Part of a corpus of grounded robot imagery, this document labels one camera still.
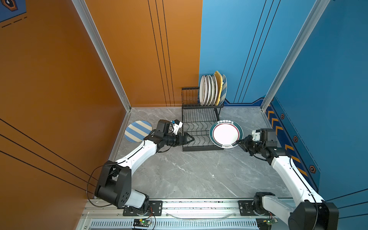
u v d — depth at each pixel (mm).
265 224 706
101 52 851
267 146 612
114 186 425
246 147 716
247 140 723
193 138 779
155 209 739
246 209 723
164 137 682
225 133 870
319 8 699
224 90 870
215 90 1023
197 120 1087
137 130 1056
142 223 706
